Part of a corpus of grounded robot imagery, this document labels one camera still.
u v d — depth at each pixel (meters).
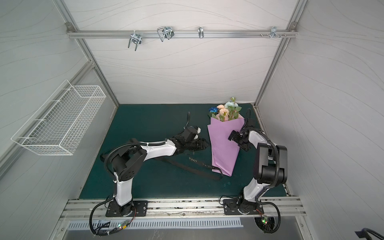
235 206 0.73
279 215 0.70
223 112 1.11
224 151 0.93
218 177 0.85
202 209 0.75
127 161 0.50
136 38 0.80
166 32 0.76
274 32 0.76
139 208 0.74
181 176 0.86
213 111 1.11
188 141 0.73
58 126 0.68
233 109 1.10
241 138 0.82
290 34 0.78
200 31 0.72
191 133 0.72
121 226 0.68
